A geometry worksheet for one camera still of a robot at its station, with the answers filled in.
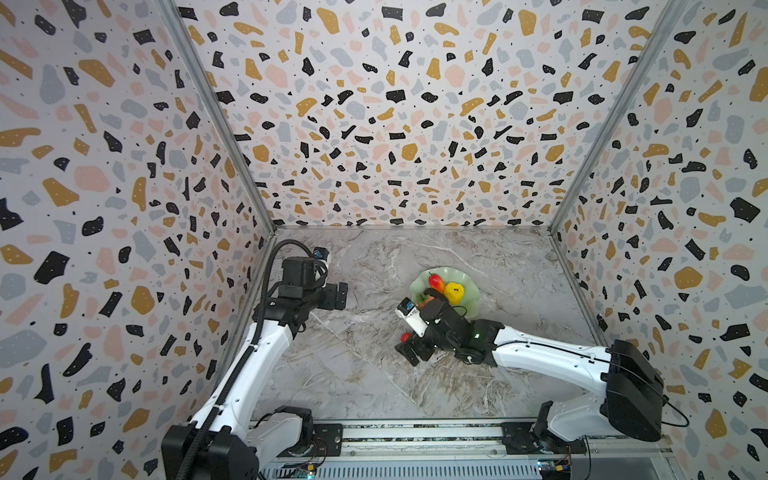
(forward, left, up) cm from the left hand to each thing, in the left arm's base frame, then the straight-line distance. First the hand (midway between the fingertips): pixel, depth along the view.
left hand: (329, 280), depth 79 cm
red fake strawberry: (+10, -31, -16) cm, 36 cm away
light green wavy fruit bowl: (+6, -43, -17) cm, 46 cm away
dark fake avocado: (+4, -26, -16) cm, 30 cm away
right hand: (-11, -19, -7) cm, 23 cm away
